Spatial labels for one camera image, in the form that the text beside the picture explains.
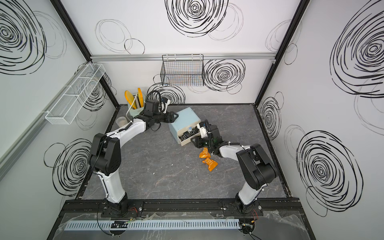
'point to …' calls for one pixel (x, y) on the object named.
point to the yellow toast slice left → (130, 98)
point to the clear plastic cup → (121, 121)
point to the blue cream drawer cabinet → (185, 126)
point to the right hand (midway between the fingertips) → (193, 139)
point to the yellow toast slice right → (140, 94)
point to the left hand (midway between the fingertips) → (174, 115)
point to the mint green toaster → (135, 112)
